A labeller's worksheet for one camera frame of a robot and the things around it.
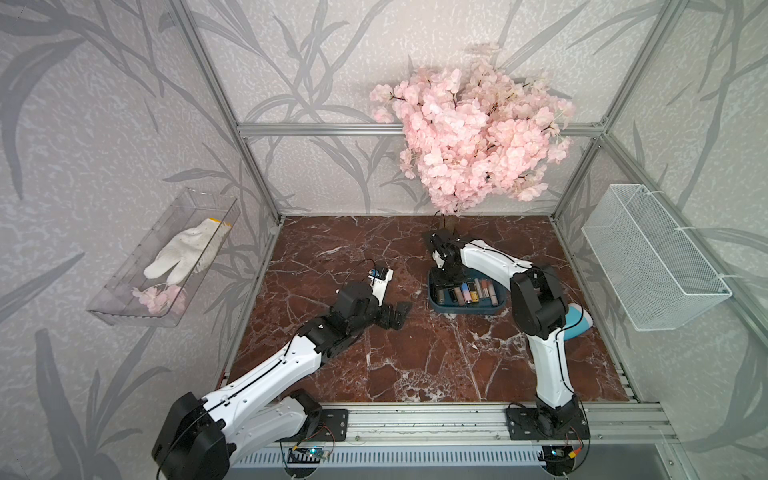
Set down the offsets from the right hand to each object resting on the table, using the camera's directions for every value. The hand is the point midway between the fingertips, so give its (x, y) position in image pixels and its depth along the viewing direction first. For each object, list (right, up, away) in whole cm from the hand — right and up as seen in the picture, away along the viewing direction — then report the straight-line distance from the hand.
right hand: (439, 284), depth 99 cm
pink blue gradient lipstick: (+8, -1, -1) cm, 8 cm away
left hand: (-13, -1, -21) cm, 25 cm away
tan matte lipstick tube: (+6, -4, -2) cm, 8 cm away
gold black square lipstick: (+11, -2, -2) cm, 11 cm away
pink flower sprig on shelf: (-61, +2, -39) cm, 72 cm away
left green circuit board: (-34, -36, -28) cm, 57 cm away
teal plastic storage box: (+1, -5, -3) cm, 6 cm away
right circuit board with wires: (+27, -39, -26) cm, 54 cm away
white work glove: (-61, +12, -30) cm, 69 cm away
